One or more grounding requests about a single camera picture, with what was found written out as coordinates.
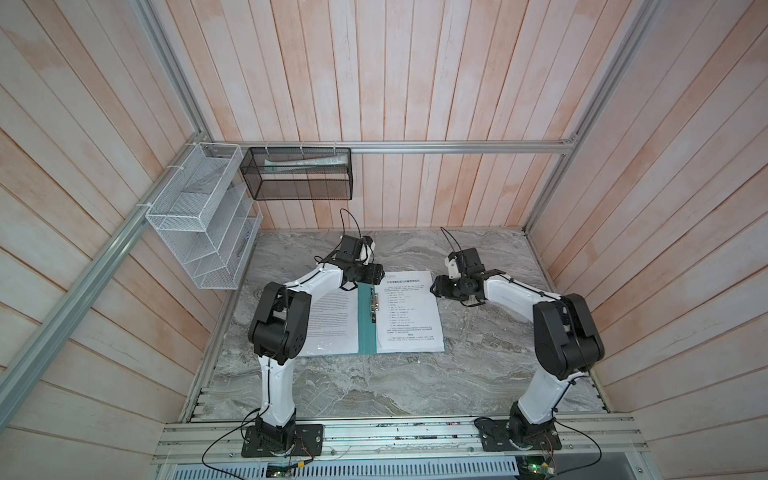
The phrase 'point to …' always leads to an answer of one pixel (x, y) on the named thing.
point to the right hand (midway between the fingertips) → (437, 288)
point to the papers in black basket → (271, 165)
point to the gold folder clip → (374, 303)
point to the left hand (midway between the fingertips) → (375, 275)
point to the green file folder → (367, 320)
